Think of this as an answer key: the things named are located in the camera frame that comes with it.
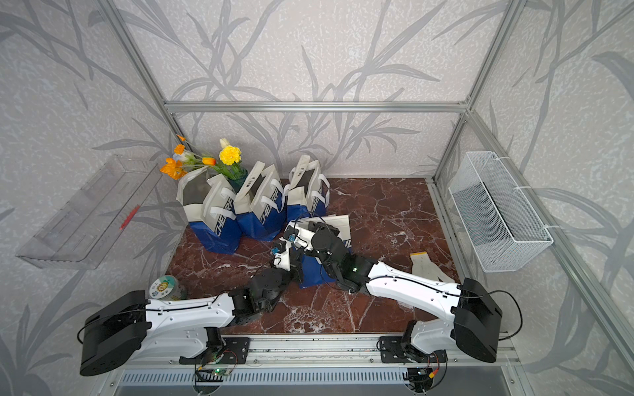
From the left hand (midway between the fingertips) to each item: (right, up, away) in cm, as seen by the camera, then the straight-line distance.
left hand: (306, 253), depth 78 cm
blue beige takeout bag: (-32, +15, +3) cm, 36 cm away
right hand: (+3, +11, -3) cm, 12 cm away
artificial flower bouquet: (-47, +33, +13) cm, 59 cm away
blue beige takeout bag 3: (0, +20, +5) cm, 21 cm away
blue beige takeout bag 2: (-16, +15, +6) cm, 23 cm away
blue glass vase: (-30, +26, +19) cm, 44 cm away
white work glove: (+42, -8, +13) cm, 45 cm away
